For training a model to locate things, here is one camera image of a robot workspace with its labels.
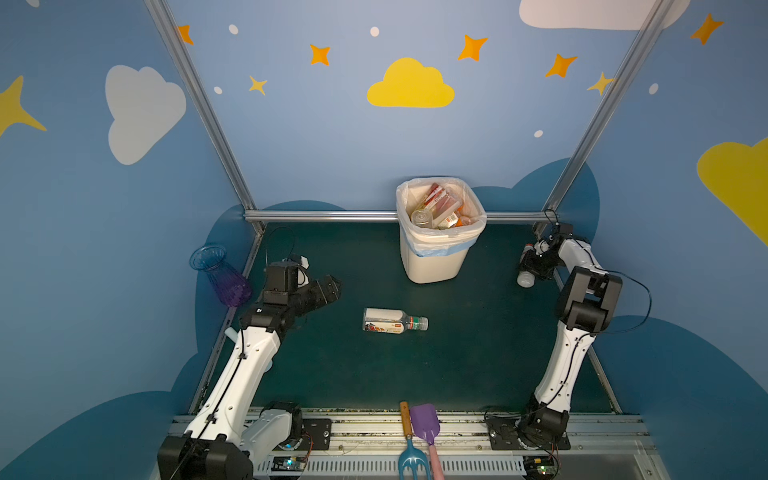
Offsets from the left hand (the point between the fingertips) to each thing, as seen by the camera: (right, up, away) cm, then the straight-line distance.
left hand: (331, 288), depth 79 cm
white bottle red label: (+61, +1, +20) cm, 64 cm away
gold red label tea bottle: (+30, +24, +7) cm, 40 cm away
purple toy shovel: (+25, -35, -4) cm, 43 cm away
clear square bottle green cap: (+25, +19, +4) cm, 32 cm away
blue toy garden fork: (+21, -39, -9) cm, 45 cm away
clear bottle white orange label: (+16, -11, +11) cm, 23 cm away
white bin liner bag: (+35, +16, +2) cm, 38 cm away
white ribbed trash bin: (+31, +4, +25) cm, 40 cm away
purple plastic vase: (-34, -1, +12) cm, 36 cm away
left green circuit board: (-9, -42, -7) cm, 44 cm away
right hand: (+64, +5, +27) cm, 70 cm away
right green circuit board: (+52, -43, -8) cm, 68 cm away
